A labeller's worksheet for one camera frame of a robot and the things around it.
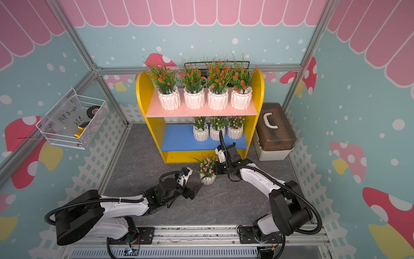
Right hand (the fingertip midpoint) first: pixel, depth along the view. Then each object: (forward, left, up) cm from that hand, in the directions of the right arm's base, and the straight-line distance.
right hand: (212, 167), depth 87 cm
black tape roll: (+19, +60, +26) cm, 68 cm away
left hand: (-7, +9, -2) cm, 12 cm away
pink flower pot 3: (+15, -3, +19) cm, 24 cm away
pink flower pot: (-7, +3, +6) cm, 10 cm away
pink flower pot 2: (+17, +6, +11) cm, 22 cm away
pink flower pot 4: (+14, -12, +18) cm, 25 cm away
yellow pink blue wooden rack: (+20, +15, +4) cm, 25 cm away
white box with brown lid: (+16, -36, +6) cm, 39 cm away
